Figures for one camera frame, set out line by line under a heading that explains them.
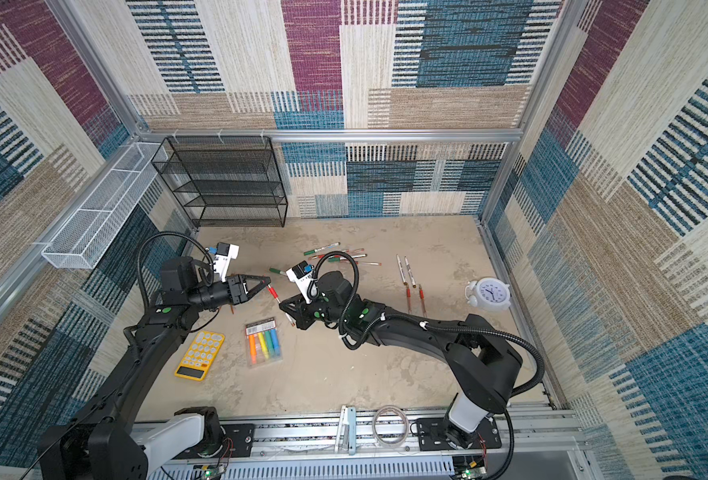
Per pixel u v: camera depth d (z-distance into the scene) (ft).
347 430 2.39
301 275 2.22
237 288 2.21
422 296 3.25
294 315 2.39
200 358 2.80
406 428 2.41
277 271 3.46
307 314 2.25
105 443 1.26
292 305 2.44
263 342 2.92
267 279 2.41
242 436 2.45
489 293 3.17
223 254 2.26
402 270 3.44
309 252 3.66
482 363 1.46
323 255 3.67
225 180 3.56
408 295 3.26
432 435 2.40
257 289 2.38
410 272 3.43
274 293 2.45
